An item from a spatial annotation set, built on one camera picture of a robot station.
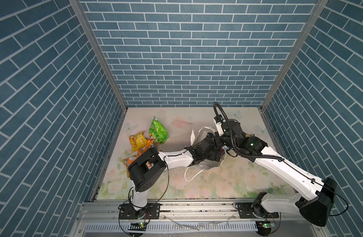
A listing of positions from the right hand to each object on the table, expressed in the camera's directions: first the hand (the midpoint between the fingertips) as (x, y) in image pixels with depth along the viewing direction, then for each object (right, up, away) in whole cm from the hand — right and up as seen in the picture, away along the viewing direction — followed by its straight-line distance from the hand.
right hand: (216, 133), depth 76 cm
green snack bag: (-34, -2, +18) cm, 38 cm away
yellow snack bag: (-48, -7, +20) cm, 53 cm away
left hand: (+3, -13, +11) cm, 17 cm away
